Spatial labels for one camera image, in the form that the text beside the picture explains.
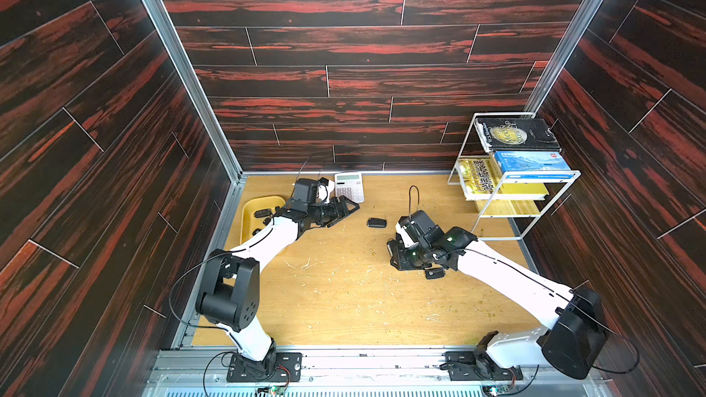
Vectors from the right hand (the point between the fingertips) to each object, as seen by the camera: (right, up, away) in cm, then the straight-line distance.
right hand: (398, 257), depth 81 cm
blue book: (+32, +28, -5) cm, 43 cm away
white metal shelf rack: (+47, +10, +23) cm, 53 cm away
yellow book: (+31, +25, +12) cm, 41 cm away
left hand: (-13, +14, +5) cm, 19 cm away
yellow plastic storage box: (-53, +16, +23) cm, 59 cm away
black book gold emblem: (+34, +38, +2) cm, 51 cm away
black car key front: (-49, +12, +23) cm, 56 cm away
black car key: (+13, -7, +9) cm, 18 cm away
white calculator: (-15, +24, +34) cm, 44 cm away
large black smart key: (-5, +9, +23) cm, 25 cm away
